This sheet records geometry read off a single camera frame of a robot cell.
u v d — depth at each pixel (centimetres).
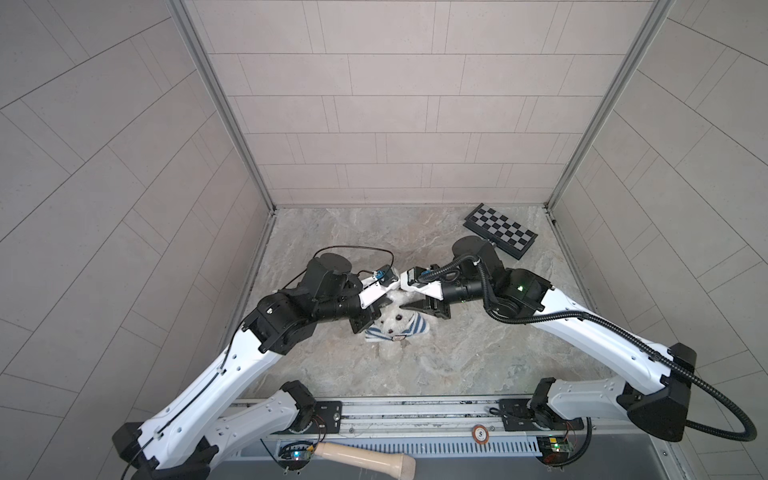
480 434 69
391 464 63
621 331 42
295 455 65
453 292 55
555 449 68
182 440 36
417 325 67
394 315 62
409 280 52
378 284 51
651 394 40
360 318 54
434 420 72
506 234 105
